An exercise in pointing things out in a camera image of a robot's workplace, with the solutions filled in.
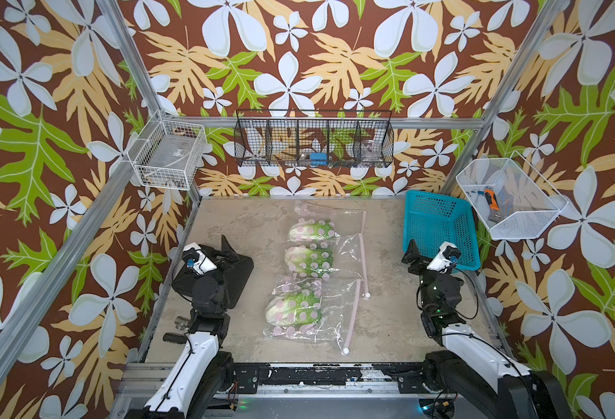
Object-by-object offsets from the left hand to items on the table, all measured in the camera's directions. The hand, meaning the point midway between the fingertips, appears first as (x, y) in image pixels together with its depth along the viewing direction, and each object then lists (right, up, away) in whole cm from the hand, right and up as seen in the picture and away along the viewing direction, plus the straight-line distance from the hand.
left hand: (210, 241), depth 75 cm
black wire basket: (+35, +35, +16) cm, 53 cm away
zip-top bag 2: (+42, -8, +22) cm, 49 cm away
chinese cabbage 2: (+34, +2, +23) cm, 41 cm away
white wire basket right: (+94, +12, +6) cm, 95 cm away
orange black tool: (+89, +13, +9) cm, 91 cm away
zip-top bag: (+40, -22, +15) cm, 48 cm away
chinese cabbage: (+26, -21, +4) cm, 34 cm away
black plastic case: (+3, -16, +13) cm, 21 cm away
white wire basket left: (-18, +29, +11) cm, 35 cm away
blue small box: (+33, +29, +19) cm, 47 cm away
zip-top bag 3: (+45, +6, +35) cm, 57 cm away
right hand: (+65, -1, +5) cm, 65 cm away
